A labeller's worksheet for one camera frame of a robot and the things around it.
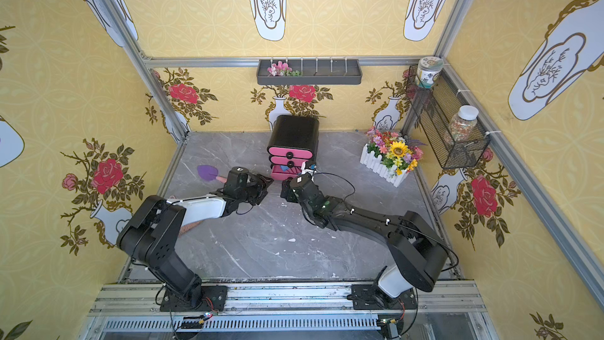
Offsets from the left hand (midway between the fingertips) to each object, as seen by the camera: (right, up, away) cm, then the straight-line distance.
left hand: (266, 182), depth 95 cm
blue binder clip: (+6, +5, +8) cm, 11 cm away
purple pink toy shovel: (-28, +3, +10) cm, 30 cm away
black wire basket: (+70, +31, +3) cm, 77 cm away
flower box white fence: (+48, +11, -5) cm, 50 cm away
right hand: (+12, +2, -9) cm, 15 cm away
